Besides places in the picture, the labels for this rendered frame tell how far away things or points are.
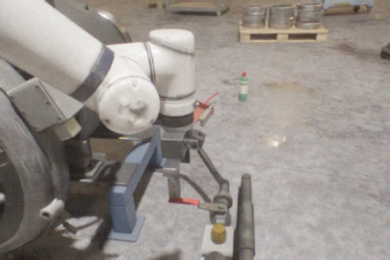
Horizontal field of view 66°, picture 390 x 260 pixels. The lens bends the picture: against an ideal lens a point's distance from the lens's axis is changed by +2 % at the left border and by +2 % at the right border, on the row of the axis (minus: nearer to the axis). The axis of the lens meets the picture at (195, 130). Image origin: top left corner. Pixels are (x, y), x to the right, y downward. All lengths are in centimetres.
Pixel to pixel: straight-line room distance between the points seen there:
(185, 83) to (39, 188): 47
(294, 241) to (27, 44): 123
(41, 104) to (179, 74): 31
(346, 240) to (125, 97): 123
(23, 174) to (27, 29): 49
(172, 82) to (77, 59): 23
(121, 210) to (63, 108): 69
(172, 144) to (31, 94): 32
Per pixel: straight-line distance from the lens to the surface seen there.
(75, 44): 40
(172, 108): 60
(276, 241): 137
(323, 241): 143
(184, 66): 58
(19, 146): 78
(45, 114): 73
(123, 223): 135
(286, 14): 467
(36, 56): 40
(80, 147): 86
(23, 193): 86
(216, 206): 80
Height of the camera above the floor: 103
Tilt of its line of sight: 30 degrees down
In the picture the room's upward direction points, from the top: 2 degrees counter-clockwise
